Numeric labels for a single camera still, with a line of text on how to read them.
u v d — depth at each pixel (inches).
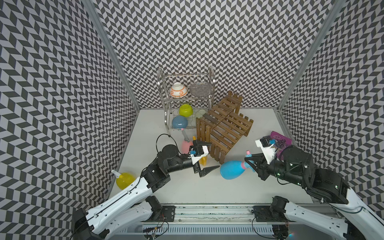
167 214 28.5
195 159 20.7
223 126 36.7
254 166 22.4
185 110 42.4
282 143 36.9
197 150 19.2
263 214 28.5
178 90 34.0
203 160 32.7
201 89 41.4
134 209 22.4
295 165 16.2
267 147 19.1
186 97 32.6
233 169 24.0
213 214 29.5
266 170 19.8
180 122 41.3
